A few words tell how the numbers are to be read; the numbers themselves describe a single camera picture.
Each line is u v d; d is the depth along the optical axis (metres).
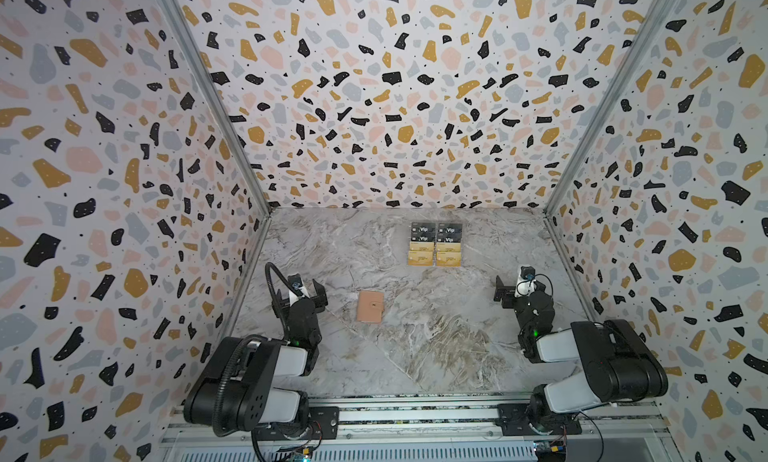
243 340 0.44
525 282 0.78
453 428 0.73
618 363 0.47
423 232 1.04
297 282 0.74
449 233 1.04
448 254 1.04
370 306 0.92
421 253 1.03
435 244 1.03
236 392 0.42
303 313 0.68
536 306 0.70
